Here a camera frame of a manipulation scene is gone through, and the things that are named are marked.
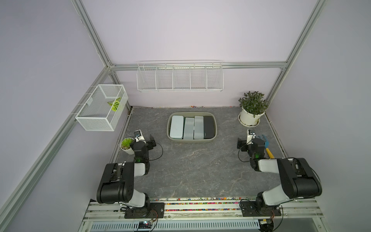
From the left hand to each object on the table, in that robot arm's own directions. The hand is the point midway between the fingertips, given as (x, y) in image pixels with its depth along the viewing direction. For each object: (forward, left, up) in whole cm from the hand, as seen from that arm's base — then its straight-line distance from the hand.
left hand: (144, 137), depth 91 cm
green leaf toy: (+10, +13, +20) cm, 26 cm away
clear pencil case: (+9, -29, -7) cm, 31 cm away
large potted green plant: (+13, -73, +9) cm, 74 cm away
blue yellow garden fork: (-6, -82, -10) cm, 83 cm away
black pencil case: (+9, -43, -7) cm, 45 cm away
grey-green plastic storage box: (+21, -32, -5) cm, 38 cm away
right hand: (-3, -66, -3) cm, 66 cm away
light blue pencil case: (+10, -20, -5) cm, 23 cm away
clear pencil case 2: (+9, -36, -6) cm, 37 cm away
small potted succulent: (-5, +11, 0) cm, 12 cm away
